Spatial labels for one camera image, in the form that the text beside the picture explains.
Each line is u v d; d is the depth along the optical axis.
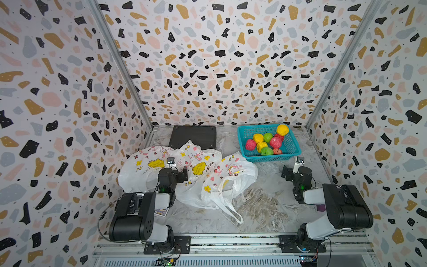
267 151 0.98
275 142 1.03
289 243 0.73
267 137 1.09
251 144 1.04
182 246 0.73
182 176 0.85
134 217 0.44
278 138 1.07
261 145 1.04
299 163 0.83
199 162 0.90
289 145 1.05
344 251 0.73
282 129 1.04
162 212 0.81
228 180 0.78
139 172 0.88
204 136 1.10
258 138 1.09
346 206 0.46
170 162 0.78
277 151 1.02
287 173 0.88
